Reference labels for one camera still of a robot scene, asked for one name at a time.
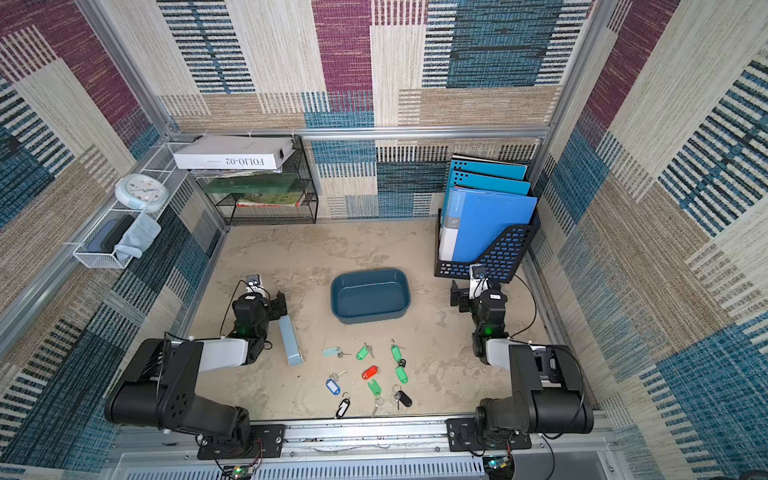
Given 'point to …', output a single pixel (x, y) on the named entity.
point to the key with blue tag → (332, 383)
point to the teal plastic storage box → (370, 296)
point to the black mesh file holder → (497, 262)
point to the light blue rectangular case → (293, 350)
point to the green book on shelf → (252, 184)
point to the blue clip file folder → (476, 220)
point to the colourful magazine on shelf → (270, 199)
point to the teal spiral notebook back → (513, 171)
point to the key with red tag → (370, 372)
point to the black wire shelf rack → (298, 162)
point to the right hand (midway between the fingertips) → (473, 276)
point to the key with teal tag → (334, 351)
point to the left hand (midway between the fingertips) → (263, 294)
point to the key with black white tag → (343, 405)
